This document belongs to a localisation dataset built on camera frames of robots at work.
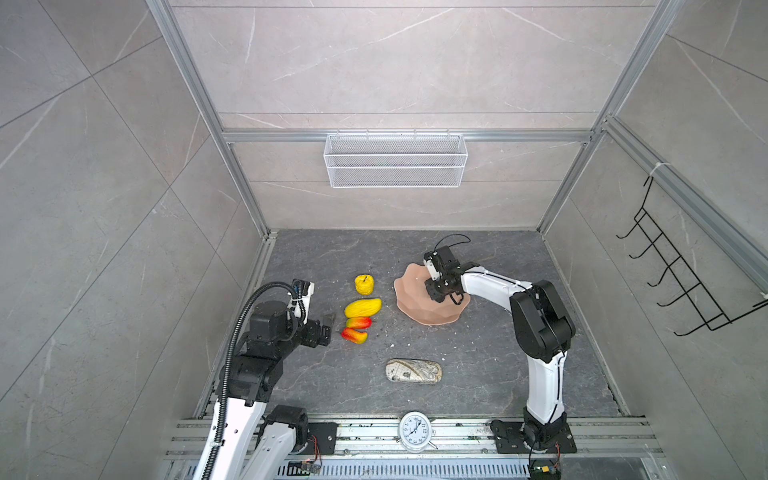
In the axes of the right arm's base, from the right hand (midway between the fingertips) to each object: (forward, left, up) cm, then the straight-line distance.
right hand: (434, 284), depth 101 cm
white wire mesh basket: (+33, +12, +28) cm, 45 cm away
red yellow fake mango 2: (-18, +27, 0) cm, 32 cm away
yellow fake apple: (-1, +24, +3) cm, 24 cm away
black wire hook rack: (-18, -52, +29) cm, 62 cm away
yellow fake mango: (-10, +25, +3) cm, 27 cm away
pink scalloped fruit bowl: (-6, +7, -1) cm, 9 cm away
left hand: (-20, +34, +22) cm, 45 cm away
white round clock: (-44, +10, +2) cm, 45 cm away
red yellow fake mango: (-14, +25, 0) cm, 29 cm away
